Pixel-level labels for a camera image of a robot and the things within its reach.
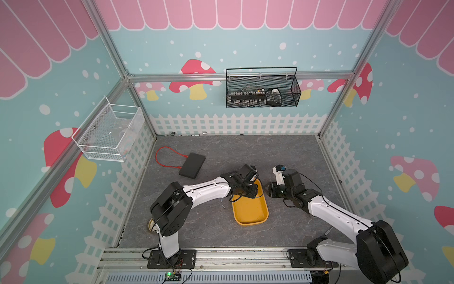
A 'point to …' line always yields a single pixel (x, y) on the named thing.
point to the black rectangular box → (192, 165)
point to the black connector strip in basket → (249, 99)
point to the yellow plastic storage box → (250, 211)
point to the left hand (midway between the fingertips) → (255, 194)
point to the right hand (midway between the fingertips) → (265, 186)
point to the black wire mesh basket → (281, 90)
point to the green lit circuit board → (172, 276)
